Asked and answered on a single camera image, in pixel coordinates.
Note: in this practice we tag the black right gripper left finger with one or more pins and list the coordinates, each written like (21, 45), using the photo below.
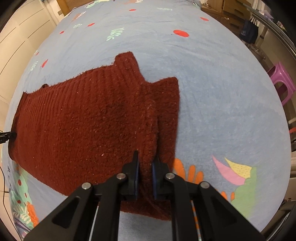
(91, 209)

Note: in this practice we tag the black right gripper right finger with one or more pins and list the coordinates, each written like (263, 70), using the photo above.
(198, 211)

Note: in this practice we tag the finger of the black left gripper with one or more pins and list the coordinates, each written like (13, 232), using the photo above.
(6, 136)

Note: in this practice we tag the dark red knit sweater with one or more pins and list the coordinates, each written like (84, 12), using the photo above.
(86, 128)

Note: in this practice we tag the light blue patterned bedspread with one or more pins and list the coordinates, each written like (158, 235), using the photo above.
(232, 131)

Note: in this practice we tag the beige wardrobe doors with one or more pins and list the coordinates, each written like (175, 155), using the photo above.
(25, 31)

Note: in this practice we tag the purple plastic stool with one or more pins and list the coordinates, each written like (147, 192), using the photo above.
(279, 74)

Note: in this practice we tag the dark blue bag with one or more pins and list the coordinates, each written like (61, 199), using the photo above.
(249, 32)

